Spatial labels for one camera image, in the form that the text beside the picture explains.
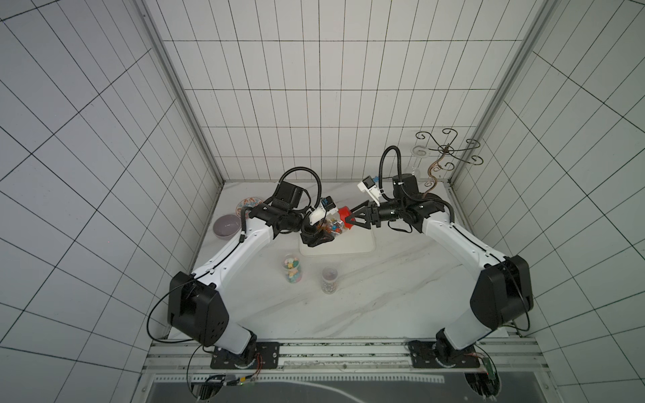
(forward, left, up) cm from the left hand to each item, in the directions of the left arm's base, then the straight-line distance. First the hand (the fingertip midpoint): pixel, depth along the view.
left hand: (322, 231), depth 78 cm
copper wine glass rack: (+28, -44, +11) cm, 53 cm away
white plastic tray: (-4, -10, +2) cm, 11 cm away
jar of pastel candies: (-6, +10, -11) cm, 16 cm away
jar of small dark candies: (-12, -3, -9) cm, 16 cm away
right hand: (+4, -9, +5) cm, 11 cm away
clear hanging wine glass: (+26, -34, +12) cm, 44 cm away
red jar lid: (+1, -7, +8) cm, 11 cm away
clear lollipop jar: (0, -3, +4) cm, 5 cm away
